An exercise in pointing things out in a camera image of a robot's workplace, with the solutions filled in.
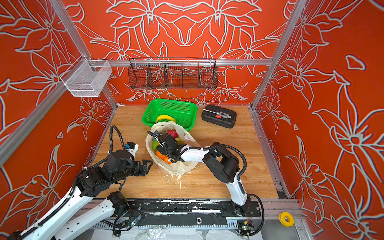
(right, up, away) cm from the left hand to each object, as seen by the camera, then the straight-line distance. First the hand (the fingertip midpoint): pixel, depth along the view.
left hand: (146, 162), depth 71 cm
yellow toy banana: (+2, +23, +39) cm, 45 cm away
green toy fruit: (-1, +5, +19) cm, 20 cm away
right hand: (+3, +8, +20) cm, 22 cm away
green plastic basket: (+17, +26, +43) cm, 53 cm away
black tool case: (+42, +23, +33) cm, 58 cm away
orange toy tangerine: (+7, -2, +15) cm, 16 cm away
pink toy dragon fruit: (+10, +12, +22) cm, 27 cm away
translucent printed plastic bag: (+15, -5, +3) cm, 16 cm away
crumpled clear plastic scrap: (+5, -32, -4) cm, 33 cm away
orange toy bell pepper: (+5, -1, +15) cm, 16 cm away
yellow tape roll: (+66, -27, -1) cm, 71 cm away
